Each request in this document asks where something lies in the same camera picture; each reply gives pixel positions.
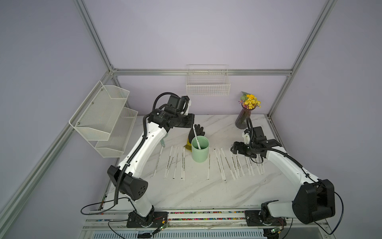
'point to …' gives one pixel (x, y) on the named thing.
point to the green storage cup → (200, 155)
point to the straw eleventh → (262, 168)
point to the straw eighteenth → (171, 162)
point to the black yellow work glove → (199, 131)
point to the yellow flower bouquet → (249, 101)
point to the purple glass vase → (240, 122)
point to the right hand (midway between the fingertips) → (238, 152)
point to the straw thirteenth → (183, 159)
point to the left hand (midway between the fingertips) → (191, 123)
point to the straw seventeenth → (199, 147)
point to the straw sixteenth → (158, 161)
